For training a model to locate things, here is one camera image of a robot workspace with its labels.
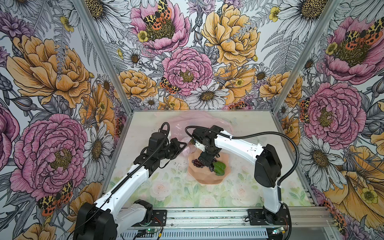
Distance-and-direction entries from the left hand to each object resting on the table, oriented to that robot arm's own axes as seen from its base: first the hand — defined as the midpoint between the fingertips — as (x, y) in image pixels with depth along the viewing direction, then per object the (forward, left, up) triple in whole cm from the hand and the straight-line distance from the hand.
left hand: (187, 148), depth 78 cm
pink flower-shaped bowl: (-7, -9, -19) cm, 22 cm away
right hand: (-2, -14, -9) cm, 17 cm away
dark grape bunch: (-2, -6, -16) cm, 17 cm away
